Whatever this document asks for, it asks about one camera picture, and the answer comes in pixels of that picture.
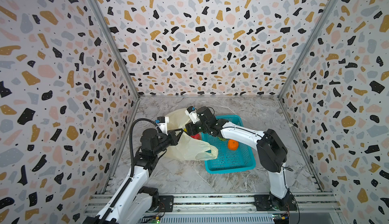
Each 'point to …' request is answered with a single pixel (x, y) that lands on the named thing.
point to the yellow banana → (222, 139)
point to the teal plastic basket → (242, 159)
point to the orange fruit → (232, 144)
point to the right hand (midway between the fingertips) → (181, 126)
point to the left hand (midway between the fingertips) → (183, 128)
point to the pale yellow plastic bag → (187, 149)
